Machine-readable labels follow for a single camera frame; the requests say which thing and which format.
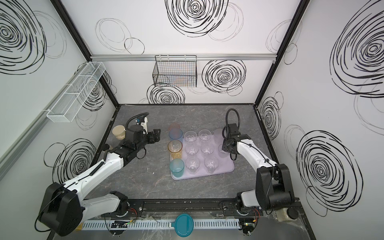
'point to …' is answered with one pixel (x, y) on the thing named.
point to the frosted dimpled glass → (222, 153)
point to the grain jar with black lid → (285, 214)
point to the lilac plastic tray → (203, 155)
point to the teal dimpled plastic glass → (177, 167)
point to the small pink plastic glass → (174, 125)
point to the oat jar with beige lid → (119, 131)
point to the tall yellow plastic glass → (175, 147)
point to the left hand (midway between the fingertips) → (155, 129)
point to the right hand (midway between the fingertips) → (226, 147)
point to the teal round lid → (184, 225)
